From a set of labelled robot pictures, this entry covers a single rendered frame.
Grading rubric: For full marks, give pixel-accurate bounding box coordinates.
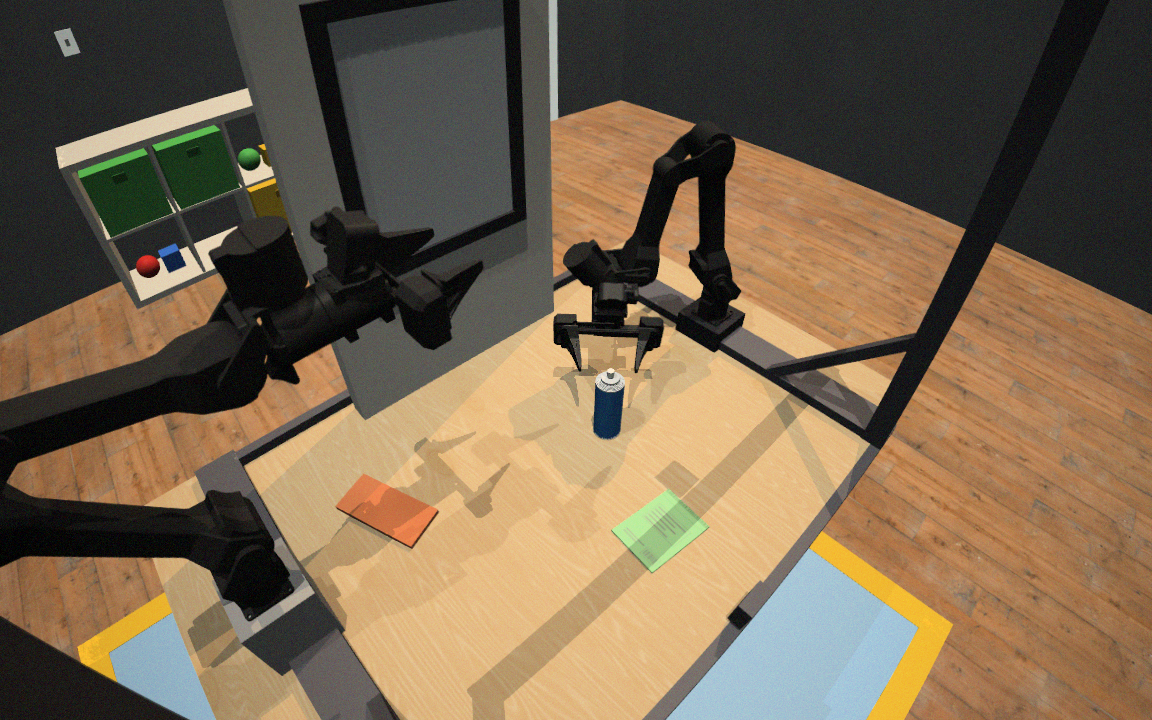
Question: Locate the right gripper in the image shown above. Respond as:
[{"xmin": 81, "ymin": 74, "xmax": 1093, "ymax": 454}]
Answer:
[{"xmin": 553, "ymin": 291, "xmax": 664, "ymax": 373}]

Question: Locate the green flat sheet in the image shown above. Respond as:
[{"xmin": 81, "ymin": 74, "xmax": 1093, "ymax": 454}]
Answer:
[{"xmin": 611, "ymin": 488, "xmax": 708, "ymax": 573}]

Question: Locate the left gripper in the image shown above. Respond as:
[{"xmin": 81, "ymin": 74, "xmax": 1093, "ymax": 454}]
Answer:
[{"xmin": 308, "ymin": 227, "xmax": 483, "ymax": 350}]

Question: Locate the grey wall panel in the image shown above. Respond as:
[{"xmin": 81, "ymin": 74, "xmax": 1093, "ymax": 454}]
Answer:
[{"xmin": 223, "ymin": 0, "xmax": 554, "ymax": 420}]

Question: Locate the orange flat rectangular block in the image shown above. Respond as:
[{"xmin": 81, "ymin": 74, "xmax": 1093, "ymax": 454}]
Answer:
[{"xmin": 335, "ymin": 473, "xmax": 439, "ymax": 550}]

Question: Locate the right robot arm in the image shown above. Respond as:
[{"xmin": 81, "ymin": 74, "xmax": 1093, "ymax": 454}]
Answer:
[{"xmin": 563, "ymin": 121, "xmax": 741, "ymax": 326}]

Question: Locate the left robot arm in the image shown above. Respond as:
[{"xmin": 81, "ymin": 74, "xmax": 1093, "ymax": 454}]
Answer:
[{"xmin": 0, "ymin": 207, "xmax": 385, "ymax": 621}]

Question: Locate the black rectangular frame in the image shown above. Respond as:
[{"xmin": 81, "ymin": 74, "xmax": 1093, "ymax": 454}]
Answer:
[{"xmin": 300, "ymin": 0, "xmax": 526, "ymax": 276}]

